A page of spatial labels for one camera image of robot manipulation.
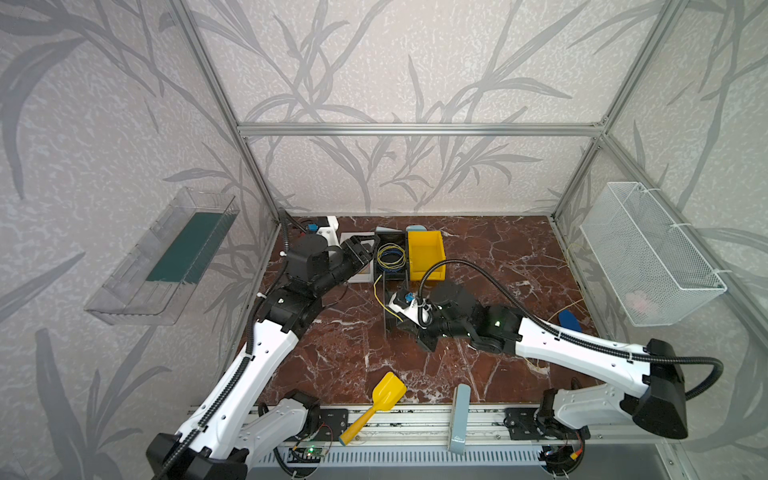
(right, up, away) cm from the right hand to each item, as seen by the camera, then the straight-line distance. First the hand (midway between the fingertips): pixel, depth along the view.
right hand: (400, 314), depth 71 cm
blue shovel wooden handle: (+52, -7, +21) cm, 57 cm away
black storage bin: (-1, +19, +38) cm, 42 cm away
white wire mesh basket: (+53, +11, -9) cm, 55 cm away
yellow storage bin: (+9, +14, +40) cm, 44 cm away
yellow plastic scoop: (-4, -24, +7) cm, 25 cm away
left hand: (-4, +19, -4) cm, 20 cm away
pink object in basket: (+59, +3, +2) cm, 59 cm away
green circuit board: (-20, -33, 0) cm, 39 cm away
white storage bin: (-12, +6, +28) cm, 31 cm away
